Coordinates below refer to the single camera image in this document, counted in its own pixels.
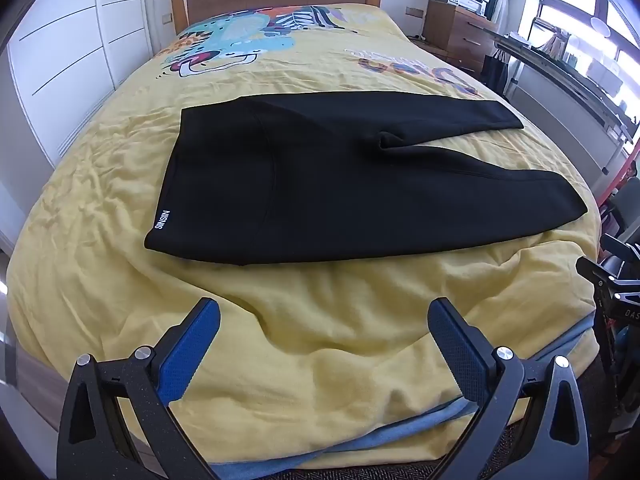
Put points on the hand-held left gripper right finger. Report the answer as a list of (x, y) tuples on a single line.
[(455, 350)]

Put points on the yellow printed blanket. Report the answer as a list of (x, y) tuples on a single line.
[(300, 335)]

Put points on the glass top desk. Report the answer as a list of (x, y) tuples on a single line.
[(560, 65)]

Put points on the wooden dresser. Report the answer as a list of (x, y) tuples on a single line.
[(465, 30)]

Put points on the beige wall socket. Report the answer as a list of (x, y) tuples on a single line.
[(415, 11)]

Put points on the black bag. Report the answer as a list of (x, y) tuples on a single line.
[(495, 72)]

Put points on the red metal frame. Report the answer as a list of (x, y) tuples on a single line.
[(620, 180)]

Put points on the black pants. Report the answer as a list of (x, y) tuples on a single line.
[(325, 185)]

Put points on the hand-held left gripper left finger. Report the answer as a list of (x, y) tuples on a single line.
[(185, 360)]

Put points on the white wardrobe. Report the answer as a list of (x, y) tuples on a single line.
[(65, 60)]

